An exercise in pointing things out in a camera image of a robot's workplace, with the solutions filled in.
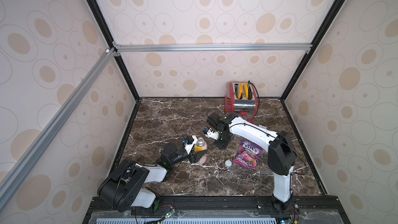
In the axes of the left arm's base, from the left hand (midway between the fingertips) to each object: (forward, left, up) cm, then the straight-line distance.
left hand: (206, 147), depth 79 cm
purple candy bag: (+1, -24, -11) cm, 27 cm away
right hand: (+3, -8, -6) cm, 11 cm away
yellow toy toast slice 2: (+36, -25, +6) cm, 44 cm away
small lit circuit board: (-28, +17, -11) cm, 35 cm away
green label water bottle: (+21, -39, -12) cm, 46 cm away
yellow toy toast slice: (+37, -21, +5) cm, 43 cm away
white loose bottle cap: (-3, -13, -13) cm, 19 cm away
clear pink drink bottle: (-1, +3, +4) cm, 4 cm away
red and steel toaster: (+29, -22, +4) cm, 37 cm away
